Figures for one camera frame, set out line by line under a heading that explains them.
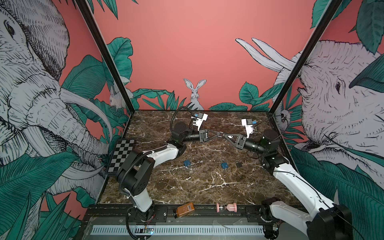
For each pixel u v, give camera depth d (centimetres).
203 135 68
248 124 66
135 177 46
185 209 73
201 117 70
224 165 90
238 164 93
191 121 71
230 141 69
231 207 75
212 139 104
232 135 70
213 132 71
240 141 64
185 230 70
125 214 73
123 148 95
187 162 93
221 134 71
